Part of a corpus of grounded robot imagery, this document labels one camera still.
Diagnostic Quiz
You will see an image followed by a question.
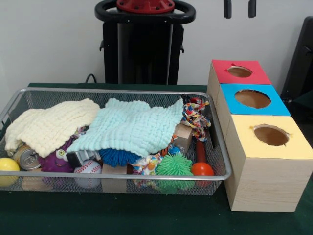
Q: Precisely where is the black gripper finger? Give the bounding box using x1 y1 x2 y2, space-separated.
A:
223 0 232 19
247 0 257 18

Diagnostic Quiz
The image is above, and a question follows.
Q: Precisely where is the wooden box with three holes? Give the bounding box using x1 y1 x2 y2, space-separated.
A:
206 59 313 212

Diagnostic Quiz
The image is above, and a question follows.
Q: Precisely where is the clear mesh bin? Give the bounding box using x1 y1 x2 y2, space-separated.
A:
0 87 232 196

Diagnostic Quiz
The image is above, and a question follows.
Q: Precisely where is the black flat panel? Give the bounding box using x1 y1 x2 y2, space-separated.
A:
280 16 313 103

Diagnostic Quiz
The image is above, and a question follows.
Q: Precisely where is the green cloth on side table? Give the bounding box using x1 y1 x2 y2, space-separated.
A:
290 94 313 118

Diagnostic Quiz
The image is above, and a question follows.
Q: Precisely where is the light blue waffle cloth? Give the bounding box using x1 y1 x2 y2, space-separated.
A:
66 97 184 157

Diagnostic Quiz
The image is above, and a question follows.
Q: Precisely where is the orange red ball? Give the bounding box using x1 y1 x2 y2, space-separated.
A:
190 162 215 187

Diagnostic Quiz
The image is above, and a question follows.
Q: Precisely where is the green spiky ball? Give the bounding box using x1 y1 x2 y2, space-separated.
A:
156 153 194 194

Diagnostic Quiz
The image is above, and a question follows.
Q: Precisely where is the blue spiky ball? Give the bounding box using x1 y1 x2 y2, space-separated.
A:
98 147 140 168

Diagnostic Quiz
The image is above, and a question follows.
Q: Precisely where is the white baseball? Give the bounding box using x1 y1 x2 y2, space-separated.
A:
73 160 102 189

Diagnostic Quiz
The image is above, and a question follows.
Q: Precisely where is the cream waffle cloth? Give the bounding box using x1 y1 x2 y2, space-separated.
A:
4 98 101 159

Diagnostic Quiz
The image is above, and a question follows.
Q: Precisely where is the dark green tablecloth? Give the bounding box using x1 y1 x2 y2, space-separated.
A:
0 82 313 235

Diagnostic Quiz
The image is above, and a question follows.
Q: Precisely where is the purple monster toy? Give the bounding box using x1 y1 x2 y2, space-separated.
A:
38 137 75 173

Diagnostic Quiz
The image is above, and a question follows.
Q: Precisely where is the drink can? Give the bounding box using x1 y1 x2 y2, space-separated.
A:
13 144 42 171

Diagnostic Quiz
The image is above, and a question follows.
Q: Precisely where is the yellow ball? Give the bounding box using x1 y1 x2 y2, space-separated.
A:
0 158 20 187

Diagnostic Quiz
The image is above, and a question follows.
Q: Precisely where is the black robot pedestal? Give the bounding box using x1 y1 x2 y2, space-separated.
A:
94 0 197 85

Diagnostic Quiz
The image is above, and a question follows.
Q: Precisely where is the colourful rope toy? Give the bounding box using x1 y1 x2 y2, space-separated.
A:
180 94 212 142

